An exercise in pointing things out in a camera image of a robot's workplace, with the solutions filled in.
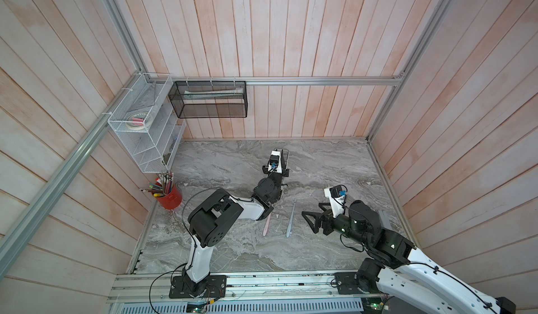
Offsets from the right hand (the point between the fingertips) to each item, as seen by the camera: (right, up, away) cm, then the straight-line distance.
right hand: (310, 208), depth 71 cm
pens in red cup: (-59, +6, +14) cm, 61 cm away
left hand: (-9, +20, +12) cm, 25 cm away
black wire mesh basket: (-44, +48, +32) cm, 72 cm away
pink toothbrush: (-15, -11, +16) cm, 25 cm away
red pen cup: (-56, -1, +18) cm, 59 cm away
